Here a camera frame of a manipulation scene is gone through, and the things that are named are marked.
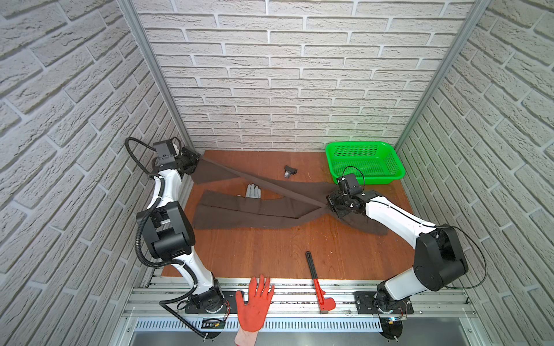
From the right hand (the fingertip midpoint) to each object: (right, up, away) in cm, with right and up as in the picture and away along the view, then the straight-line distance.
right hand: (328, 200), depth 89 cm
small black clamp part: (-16, +13, +21) cm, 30 cm away
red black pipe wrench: (-4, -34, -17) cm, 38 cm away
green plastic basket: (+31, +18, +28) cm, 45 cm away
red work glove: (-29, -37, -19) cm, 51 cm away
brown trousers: (-50, -5, +8) cm, 51 cm away
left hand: (-53, +23, -1) cm, 58 cm away
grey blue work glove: (-34, +3, +12) cm, 36 cm away
